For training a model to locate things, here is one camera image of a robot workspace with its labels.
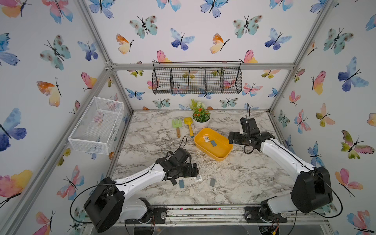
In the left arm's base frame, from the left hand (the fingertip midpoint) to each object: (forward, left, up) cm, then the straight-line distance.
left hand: (194, 172), depth 82 cm
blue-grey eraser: (+23, -14, -7) cm, 27 cm away
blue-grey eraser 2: (-4, +7, -7) cm, 11 cm away
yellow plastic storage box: (+15, -16, -6) cm, 23 cm away
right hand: (+18, -26, +9) cm, 33 cm away
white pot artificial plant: (+34, -6, +7) cm, 35 cm away
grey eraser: (-4, -10, -6) cm, 13 cm away
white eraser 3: (-8, +1, -7) cm, 11 cm away
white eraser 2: (-1, -2, -7) cm, 7 cm away
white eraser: (+25, -9, -5) cm, 27 cm away
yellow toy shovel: (+41, +3, -4) cm, 41 cm away
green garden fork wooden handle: (+39, +12, -6) cm, 41 cm away
